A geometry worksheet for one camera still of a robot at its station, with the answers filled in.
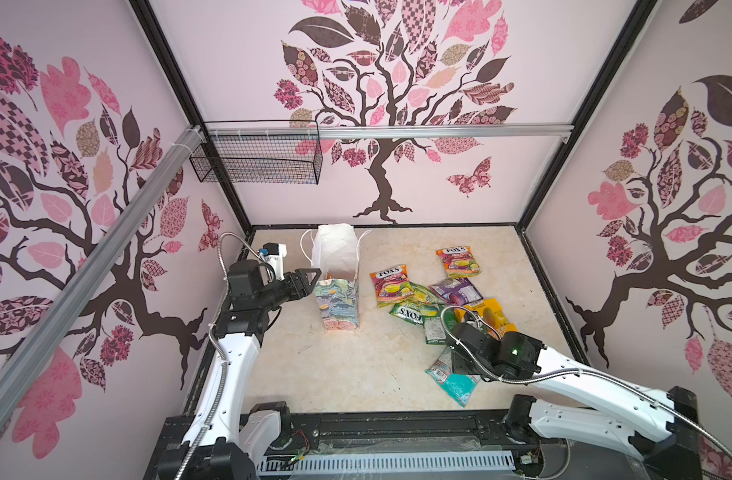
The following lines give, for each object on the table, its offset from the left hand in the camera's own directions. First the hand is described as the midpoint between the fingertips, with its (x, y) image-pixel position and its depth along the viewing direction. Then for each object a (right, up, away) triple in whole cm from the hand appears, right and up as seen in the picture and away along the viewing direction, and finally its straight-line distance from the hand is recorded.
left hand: (316, 277), depth 76 cm
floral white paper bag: (+3, +7, +17) cm, 18 cm away
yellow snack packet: (+51, -13, +13) cm, 55 cm away
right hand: (+37, -21, +1) cm, 42 cm away
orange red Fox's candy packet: (+21, -5, +22) cm, 31 cm away
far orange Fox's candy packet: (+46, +3, +29) cm, 54 cm away
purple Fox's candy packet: (+43, -6, +22) cm, 49 cm away
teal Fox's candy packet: (+38, -30, +3) cm, 49 cm away
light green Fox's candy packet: (+28, -13, +17) cm, 35 cm away
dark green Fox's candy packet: (+33, -15, +12) cm, 38 cm away
